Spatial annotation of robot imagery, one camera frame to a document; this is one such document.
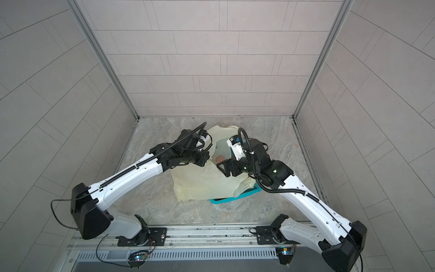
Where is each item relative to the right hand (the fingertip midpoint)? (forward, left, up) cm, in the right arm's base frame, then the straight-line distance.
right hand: (224, 162), depth 70 cm
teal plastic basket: (-5, -14, -16) cm, 22 cm away
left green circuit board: (-28, +36, -19) cm, 49 cm away
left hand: (+6, +5, -4) cm, 8 cm away
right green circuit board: (-30, -22, -24) cm, 45 cm away
